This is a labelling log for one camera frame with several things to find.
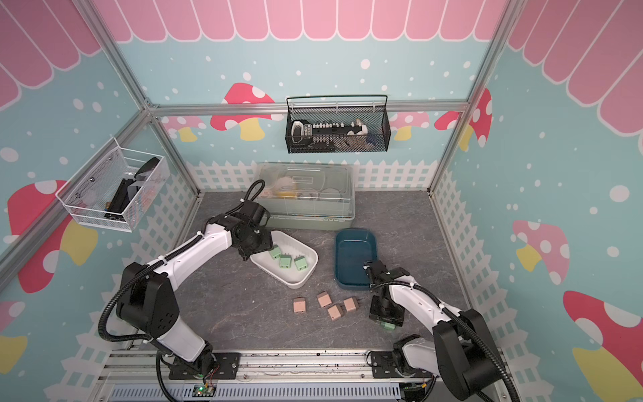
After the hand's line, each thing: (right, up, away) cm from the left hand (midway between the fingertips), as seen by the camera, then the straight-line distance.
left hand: (264, 250), depth 88 cm
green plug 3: (+12, -6, +6) cm, 15 cm away
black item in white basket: (-38, +21, -13) cm, 45 cm away
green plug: (+2, -2, +9) cm, 9 cm away
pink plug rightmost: (+30, -18, -4) cm, 35 cm away
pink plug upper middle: (+21, -16, -3) cm, 27 cm away
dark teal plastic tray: (+33, -1, +11) cm, 35 cm away
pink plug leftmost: (+13, -18, -3) cm, 22 cm away
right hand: (+41, -22, -5) cm, 47 cm away
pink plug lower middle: (+25, -20, -5) cm, 32 cm away
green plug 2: (+6, -5, +7) cm, 10 cm away
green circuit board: (-13, -38, -17) cm, 43 cm away
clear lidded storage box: (+14, +20, +9) cm, 26 cm away
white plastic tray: (+9, -10, +4) cm, 15 cm away
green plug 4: (+42, -23, -8) cm, 48 cm away
